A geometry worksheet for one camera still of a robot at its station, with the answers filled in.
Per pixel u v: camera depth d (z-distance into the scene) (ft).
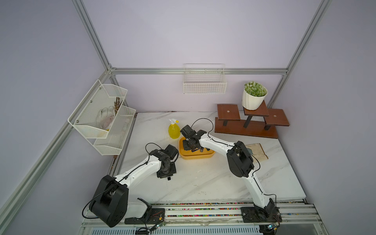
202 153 3.16
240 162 1.88
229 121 3.35
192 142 2.40
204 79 3.17
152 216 2.40
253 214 2.41
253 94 2.69
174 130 3.25
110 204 1.34
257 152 3.22
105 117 2.52
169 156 2.06
